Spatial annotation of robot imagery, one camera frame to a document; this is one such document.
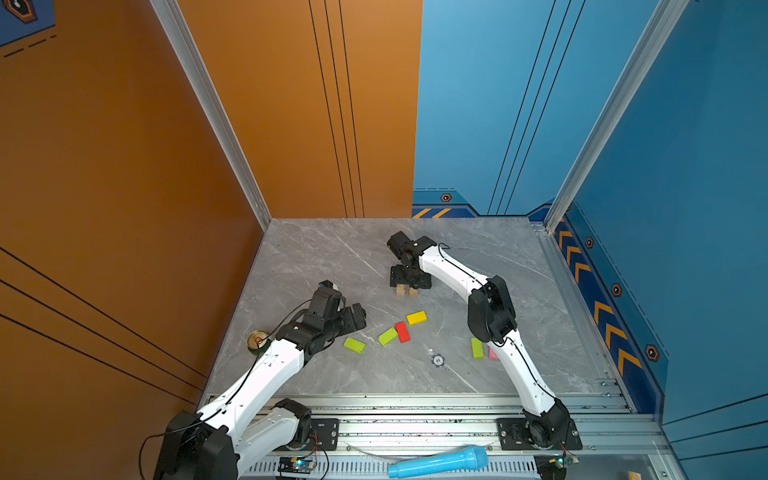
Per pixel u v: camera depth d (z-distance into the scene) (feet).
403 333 2.99
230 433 1.34
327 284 2.48
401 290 3.17
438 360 2.79
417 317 3.08
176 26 2.33
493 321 2.04
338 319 2.35
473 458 2.20
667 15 2.29
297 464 2.32
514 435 2.38
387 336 2.94
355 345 2.86
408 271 2.51
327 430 2.43
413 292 3.17
